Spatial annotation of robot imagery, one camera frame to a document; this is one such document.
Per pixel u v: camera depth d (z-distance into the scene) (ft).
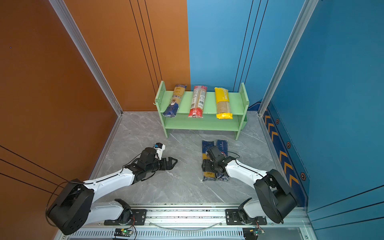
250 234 2.28
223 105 2.67
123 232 2.33
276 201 1.39
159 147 2.59
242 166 1.81
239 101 3.00
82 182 1.52
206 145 3.24
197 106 2.64
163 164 2.49
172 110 2.59
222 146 3.15
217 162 2.23
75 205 1.38
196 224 2.38
